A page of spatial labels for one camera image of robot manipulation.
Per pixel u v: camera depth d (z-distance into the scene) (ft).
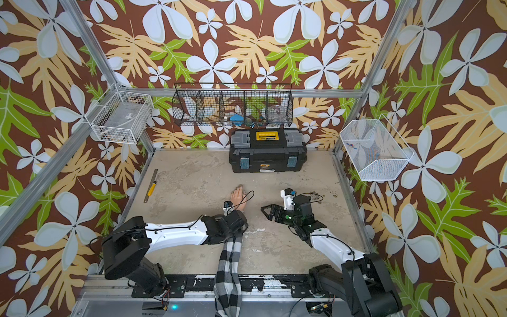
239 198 3.05
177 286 2.44
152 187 3.36
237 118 3.14
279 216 2.46
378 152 2.69
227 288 2.21
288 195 2.58
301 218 2.21
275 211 2.50
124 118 2.83
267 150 3.18
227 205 2.57
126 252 1.42
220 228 2.13
